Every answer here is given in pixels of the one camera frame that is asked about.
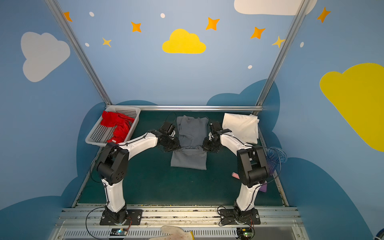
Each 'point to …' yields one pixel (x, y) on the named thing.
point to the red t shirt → (121, 122)
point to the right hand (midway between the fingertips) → (204, 147)
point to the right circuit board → (244, 233)
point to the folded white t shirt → (245, 127)
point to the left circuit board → (118, 232)
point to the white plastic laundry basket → (99, 134)
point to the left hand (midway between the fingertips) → (182, 147)
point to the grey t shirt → (191, 132)
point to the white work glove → (175, 233)
